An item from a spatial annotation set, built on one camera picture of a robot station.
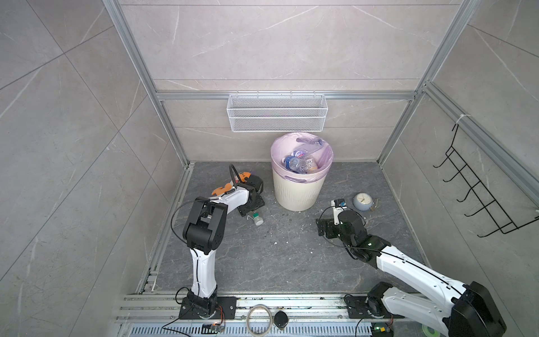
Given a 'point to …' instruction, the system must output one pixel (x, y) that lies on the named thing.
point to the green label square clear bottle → (257, 219)
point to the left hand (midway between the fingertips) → (255, 201)
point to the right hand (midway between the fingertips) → (326, 217)
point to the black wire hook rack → (491, 207)
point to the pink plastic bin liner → (288, 143)
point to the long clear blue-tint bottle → (306, 148)
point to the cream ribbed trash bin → (297, 196)
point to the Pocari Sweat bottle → (295, 163)
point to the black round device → (281, 319)
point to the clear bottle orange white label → (311, 166)
